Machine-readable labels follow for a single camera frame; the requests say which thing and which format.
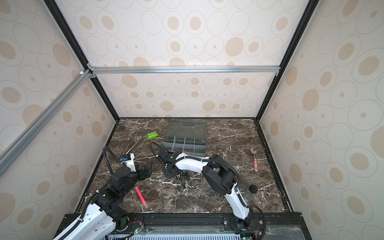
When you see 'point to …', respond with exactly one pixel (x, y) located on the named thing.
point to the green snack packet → (152, 135)
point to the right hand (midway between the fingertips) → (171, 173)
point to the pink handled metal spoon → (253, 150)
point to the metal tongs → (126, 147)
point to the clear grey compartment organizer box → (187, 136)
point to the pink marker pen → (141, 196)
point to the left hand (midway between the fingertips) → (150, 162)
